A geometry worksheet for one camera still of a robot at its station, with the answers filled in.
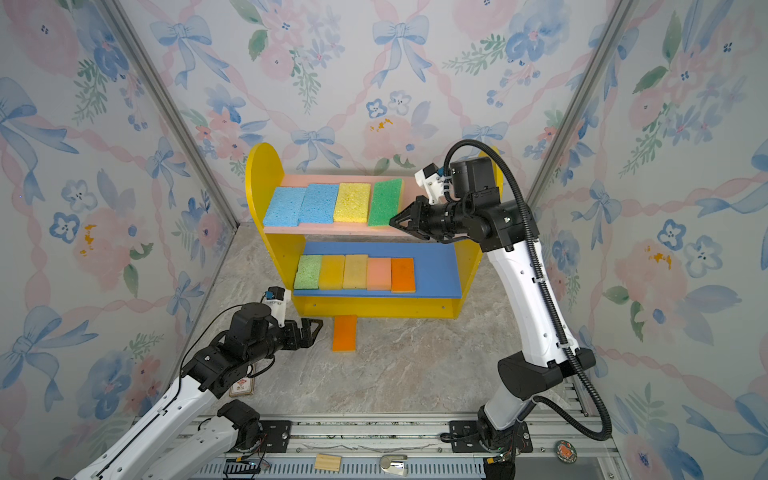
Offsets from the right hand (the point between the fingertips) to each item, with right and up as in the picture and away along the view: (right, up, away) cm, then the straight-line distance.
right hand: (392, 220), depth 62 cm
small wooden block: (-15, -56, +9) cm, 59 cm away
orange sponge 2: (-14, -31, +29) cm, 44 cm away
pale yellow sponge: (-10, -12, +26) cm, 30 cm away
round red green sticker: (+42, -54, +10) cm, 69 cm away
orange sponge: (+4, -13, +25) cm, 28 cm away
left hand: (-21, -24, +14) cm, 35 cm away
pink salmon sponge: (-3, -13, +24) cm, 27 cm away
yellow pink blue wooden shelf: (-15, -7, +28) cm, 33 cm away
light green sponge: (-24, -13, +24) cm, 37 cm away
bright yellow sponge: (-17, -12, +26) cm, 33 cm away
